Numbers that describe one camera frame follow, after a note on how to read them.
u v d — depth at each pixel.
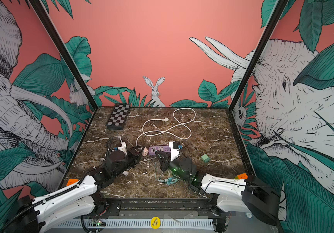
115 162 0.58
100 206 0.64
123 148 0.73
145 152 0.75
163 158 0.67
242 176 0.80
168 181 0.82
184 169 0.56
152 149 0.95
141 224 0.70
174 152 0.65
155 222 0.70
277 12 0.71
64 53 0.86
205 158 0.90
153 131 1.05
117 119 1.08
